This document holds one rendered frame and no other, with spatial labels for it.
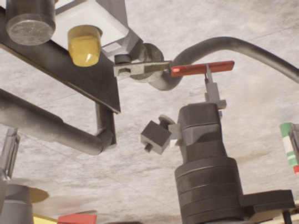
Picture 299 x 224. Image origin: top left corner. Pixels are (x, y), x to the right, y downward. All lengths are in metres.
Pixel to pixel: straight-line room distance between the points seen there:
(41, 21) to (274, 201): 0.31
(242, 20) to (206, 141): 0.94
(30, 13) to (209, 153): 0.25
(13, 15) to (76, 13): 0.09
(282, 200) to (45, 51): 0.31
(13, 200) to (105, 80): 2.05
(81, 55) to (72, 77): 0.06
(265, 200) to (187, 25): 0.94
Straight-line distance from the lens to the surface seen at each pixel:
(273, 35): 1.58
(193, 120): 0.55
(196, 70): 0.62
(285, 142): 2.34
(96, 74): 0.64
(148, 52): 0.68
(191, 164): 0.54
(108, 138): 0.63
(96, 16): 0.53
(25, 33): 0.47
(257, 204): 0.54
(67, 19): 0.53
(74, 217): 3.51
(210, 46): 0.95
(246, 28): 1.50
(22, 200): 2.69
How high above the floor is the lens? 0.77
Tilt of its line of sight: 23 degrees down
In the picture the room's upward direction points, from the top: 171 degrees clockwise
